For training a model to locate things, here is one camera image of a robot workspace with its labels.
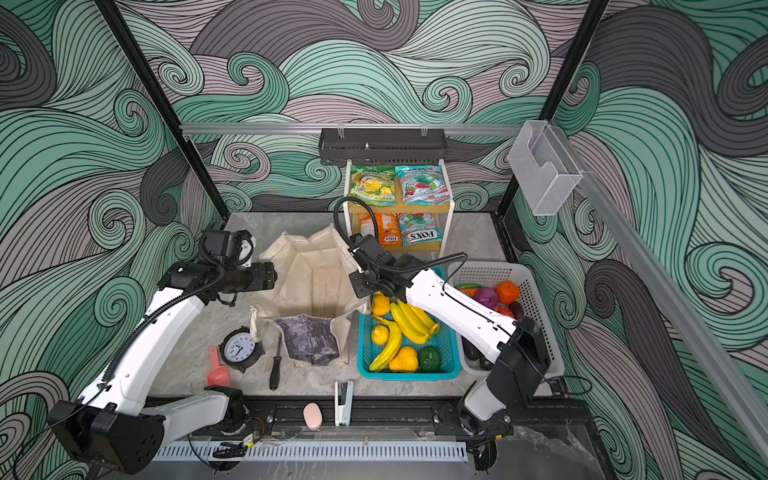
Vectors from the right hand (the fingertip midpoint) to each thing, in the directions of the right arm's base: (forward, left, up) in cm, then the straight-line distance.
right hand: (361, 278), depth 78 cm
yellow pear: (-17, -12, -14) cm, 25 cm away
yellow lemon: (-1, -5, -13) cm, 14 cm away
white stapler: (-26, +4, -17) cm, 31 cm away
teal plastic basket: (-12, -24, -14) cm, 30 cm away
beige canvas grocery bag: (+3, +16, -19) cm, 25 cm away
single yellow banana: (-13, -9, -13) cm, 21 cm away
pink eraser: (-30, +11, -17) cm, 36 cm away
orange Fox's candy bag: (+18, -7, -1) cm, 20 cm away
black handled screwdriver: (-18, +24, -18) cm, 35 cm away
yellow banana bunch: (-5, -16, -17) cm, 24 cm away
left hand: (0, +26, +2) cm, 26 cm away
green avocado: (-16, -18, -14) cm, 28 cm away
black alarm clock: (-14, +34, -16) cm, 40 cm away
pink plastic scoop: (-20, +39, -18) cm, 47 cm away
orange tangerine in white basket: (+4, -45, -15) cm, 48 cm away
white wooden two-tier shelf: (+13, -22, +13) cm, 29 cm away
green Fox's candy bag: (+20, -17, -2) cm, 26 cm away
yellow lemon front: (-10, -5, -15) cm, 18 cm away
